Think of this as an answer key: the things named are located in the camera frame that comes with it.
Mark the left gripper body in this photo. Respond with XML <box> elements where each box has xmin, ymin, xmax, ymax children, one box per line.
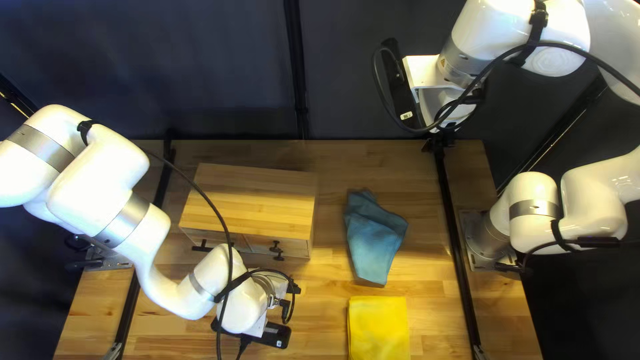
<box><xmin>248</xmin><ymin>275</ymin><xmax>293</xmax><ymax>338</ymax></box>

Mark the small wooden chest of drawers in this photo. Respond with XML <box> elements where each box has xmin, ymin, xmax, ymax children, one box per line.
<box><xmin>178</xmin><ymin>162</ymin><xmax>319</xmax><ymax>262</ymax></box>

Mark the yellow towel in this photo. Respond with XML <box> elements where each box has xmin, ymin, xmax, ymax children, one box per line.
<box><xmin>347</xmin><ymin>295</ymin><xmax>411</xmax><ymax>360</ymax></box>

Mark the light blue towel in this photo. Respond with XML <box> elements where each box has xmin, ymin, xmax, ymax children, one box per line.
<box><xmin>343</xmin><ymin>189</ymin><xmax>409</xmax><ymax>287</ymax></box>

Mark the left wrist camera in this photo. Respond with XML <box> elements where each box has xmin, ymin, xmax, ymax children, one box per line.
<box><xmin>210</xmin><ymin>317</ymin><xmax>292</xmax><ymax>350</ymax></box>

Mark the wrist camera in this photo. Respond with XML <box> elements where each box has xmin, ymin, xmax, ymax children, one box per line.
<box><xmin>380</xmin><ymin>37</ymin><xmax>417</xmax><ymax>132</ymax></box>
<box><xmin>210</xmin><ymin>317</ymin><xmax>292</xmax><ymax>350</ymax></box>

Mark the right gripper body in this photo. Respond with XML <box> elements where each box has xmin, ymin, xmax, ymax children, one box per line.
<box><xmin>402</xmin><ymin>54</ymin><xmax>480</xmax><ymax>132</ymax></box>

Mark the black base cable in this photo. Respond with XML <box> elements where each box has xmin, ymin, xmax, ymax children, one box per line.
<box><xmin>494</xmin><ymin>260</ymin><xmax>527</xmax><ymax>275</ymax></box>
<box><xmin>64</xmin><ymin>234</ymin><xmax>103</xmax><ymax>272</ymax></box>

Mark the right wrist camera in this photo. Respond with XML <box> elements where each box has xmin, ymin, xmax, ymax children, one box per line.
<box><xmin>380</xmin><ymin>37</ymin><xmax>417</xmax><ymax>132</ymax></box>

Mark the black frame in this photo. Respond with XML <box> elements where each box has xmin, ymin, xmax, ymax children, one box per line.
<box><xmin>0</xmin><ymin>0</ymin><xmax>608</xmax><ymax>360</ymax></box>

